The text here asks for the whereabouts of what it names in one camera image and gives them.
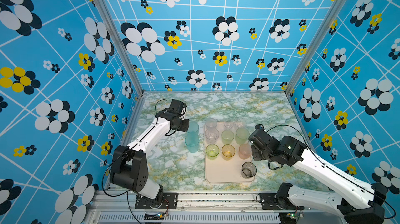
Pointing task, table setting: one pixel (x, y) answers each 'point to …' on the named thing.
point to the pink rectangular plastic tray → (220, 171)
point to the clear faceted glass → (240, 123)
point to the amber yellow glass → (228, 151)
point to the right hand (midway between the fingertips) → (256, 150)
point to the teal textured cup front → (191, 141)
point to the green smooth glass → (212, 151)
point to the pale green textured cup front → (227, 136)
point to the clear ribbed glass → (228, 124)
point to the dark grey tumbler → (248, 170)
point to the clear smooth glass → (211, 136)
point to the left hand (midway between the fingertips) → (185, 125)
